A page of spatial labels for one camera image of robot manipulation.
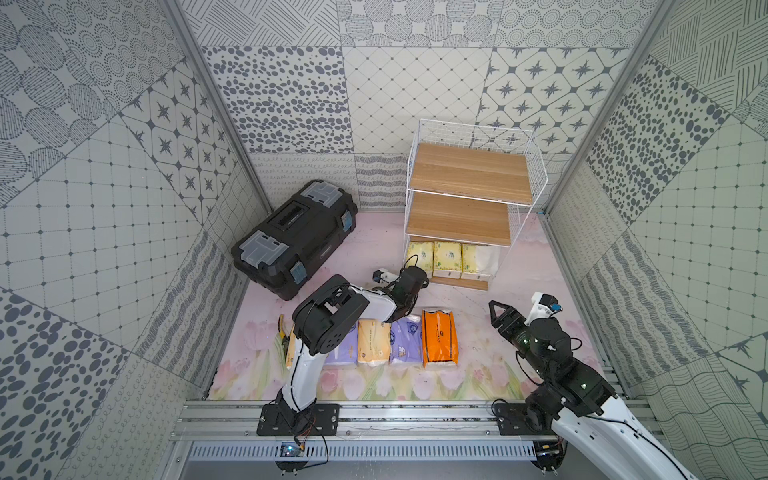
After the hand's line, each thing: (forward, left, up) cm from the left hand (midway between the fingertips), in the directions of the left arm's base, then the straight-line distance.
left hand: (421, 264), depth 97 cm
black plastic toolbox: (0, +39, +11) cm, 41 cm away
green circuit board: (-50, +33, -8) cm, 61 cm away
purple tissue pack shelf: (-24, +5, -3) cm, 25 cm away
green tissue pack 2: (+2, -9, -1) cm, 9 cm away
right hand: (-21, -18, +8) cm, 29 cm away
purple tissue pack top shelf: (-29, +21, -1) cm, 36 cm away
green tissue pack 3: (+1, -19, 0) cm, 19 cm away
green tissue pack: (+6, -1, 0) cm, 6 cm away
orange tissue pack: (-25, -4, 0) cm, 26 cm away
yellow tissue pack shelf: (-25, +14, -3) cm, 29 cm away
